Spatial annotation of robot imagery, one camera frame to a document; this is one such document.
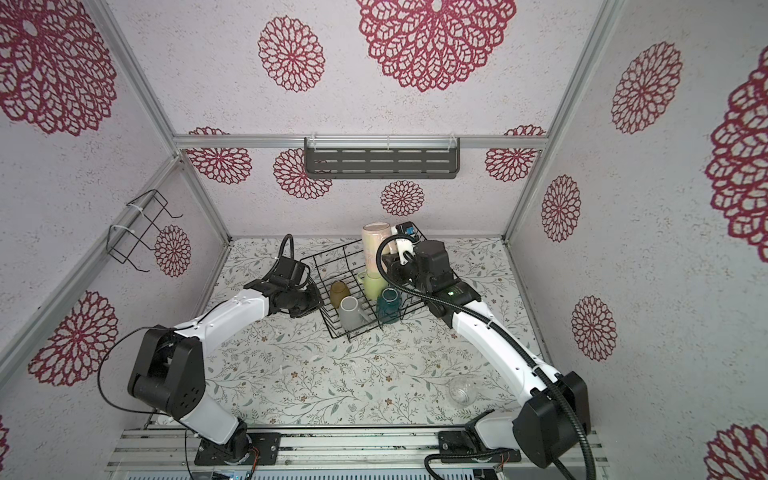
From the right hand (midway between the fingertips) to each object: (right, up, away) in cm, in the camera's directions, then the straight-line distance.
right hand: (387, 250), depth 75 cm
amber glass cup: (-15, -12, +18) cm, 26 cm away
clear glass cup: (+21, -39, +8) cm, 45 cm away
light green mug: (-4, -9, +19) cm, 22 cm away
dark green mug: (+1, -16, +12) cm, 20 cm away
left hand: (-19, -17, +15) cm, 29 cm away
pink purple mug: (-4, +4, 0) cm, 5 cm away
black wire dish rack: (-12, -13, +24) cm, 30 cm away
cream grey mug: (-11, -18, +11) cm, 24 cm away
